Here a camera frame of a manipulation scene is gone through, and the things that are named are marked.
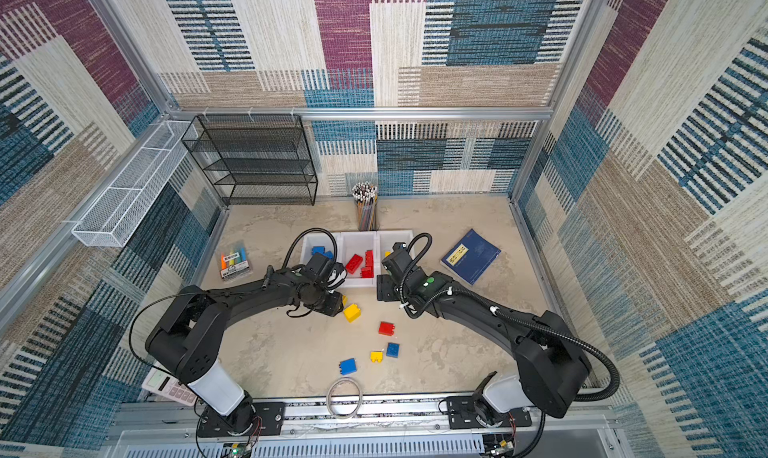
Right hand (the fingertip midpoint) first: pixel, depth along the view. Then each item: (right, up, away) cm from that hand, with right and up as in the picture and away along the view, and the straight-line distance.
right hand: (390, 289), depth 84 cm
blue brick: (+1, -16, -2) cm, 17 cm away
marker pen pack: (-53, +5, +17) cm, 56 cm away
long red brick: (-7, +6, +17) cm, 19 cm away
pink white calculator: (-57, -23, -7) cm, 62 cm away
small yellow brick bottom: (-4, -18, -2) cm, 18 cm away
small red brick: (-7, +3, +10) cm, 13 cm away
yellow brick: (-11, -8, +5) cm, 15 cm away
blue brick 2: (-11, -20, -3) cm, 23 cm away
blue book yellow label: (+27, +7, +18) cm, 34 cm away
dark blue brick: (-25, +10, +19) cm, 33 cm away
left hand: (-15, -6, +7) cm, 18 cm away
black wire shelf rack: (-49, +42, +26) cm, 69 cm away
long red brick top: (-12, +5, +15) cm, 20 cm away
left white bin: (-20, +14, -1) cm, 25 cm away
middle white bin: (-11, +9, +18) cm, 23 cm away
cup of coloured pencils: (-8, +28, +12) cm, 31 cm away
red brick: (-1, -12, +3) cm, 12 cm away
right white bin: (-2, +13, +14) cm, 19 cm away
